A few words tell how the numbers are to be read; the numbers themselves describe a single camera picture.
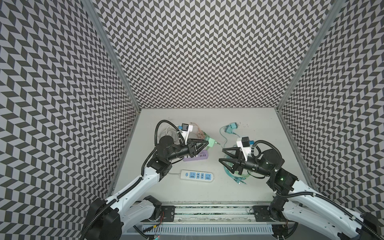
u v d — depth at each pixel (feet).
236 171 1.87
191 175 2.71
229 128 3.43
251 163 1.91
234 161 1.81
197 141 2.15
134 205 1.98
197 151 2.10
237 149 2.10
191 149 2.01
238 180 2.76
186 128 2.07
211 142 2.23
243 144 1.83
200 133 3.40
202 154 2.96
